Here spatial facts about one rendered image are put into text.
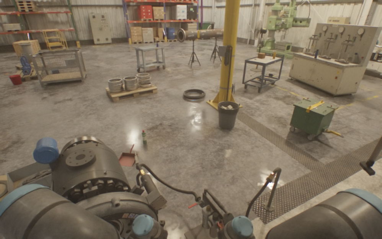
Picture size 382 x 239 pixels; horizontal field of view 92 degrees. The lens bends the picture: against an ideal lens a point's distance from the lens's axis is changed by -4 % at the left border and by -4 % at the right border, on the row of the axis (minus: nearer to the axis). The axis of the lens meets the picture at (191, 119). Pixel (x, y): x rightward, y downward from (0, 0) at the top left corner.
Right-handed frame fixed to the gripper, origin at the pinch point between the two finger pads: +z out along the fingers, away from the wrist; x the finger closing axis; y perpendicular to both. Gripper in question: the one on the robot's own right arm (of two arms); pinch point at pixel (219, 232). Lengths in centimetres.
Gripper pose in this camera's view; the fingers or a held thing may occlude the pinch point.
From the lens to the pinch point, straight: 135.2
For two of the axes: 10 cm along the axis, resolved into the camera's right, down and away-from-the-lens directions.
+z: -1.6, 6.2, 7.7
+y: 0.9, 7.9, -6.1
